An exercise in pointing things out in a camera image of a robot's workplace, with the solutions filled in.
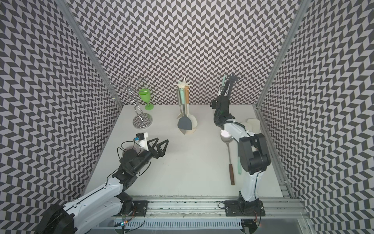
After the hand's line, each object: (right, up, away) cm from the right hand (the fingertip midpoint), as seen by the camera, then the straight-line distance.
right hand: (220, 97), depth 92 cm
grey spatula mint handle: (+10, -42, -7) cm, 44 cm away
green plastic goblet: (-53, +5, +12) cm, 54 cm away
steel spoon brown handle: (+6, -27, +5) cm, 28 cm away
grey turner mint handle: (-23, -16, -1) cm, 28 cm away
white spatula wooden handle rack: (-17, -15, +4) cm, 23 cm away
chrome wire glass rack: (-56, -15, +17) cm, 61 cm away
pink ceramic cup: (-55, -31, -4) cm, 64 cm away
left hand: (-33, -26, -15) cm, 44 cm away
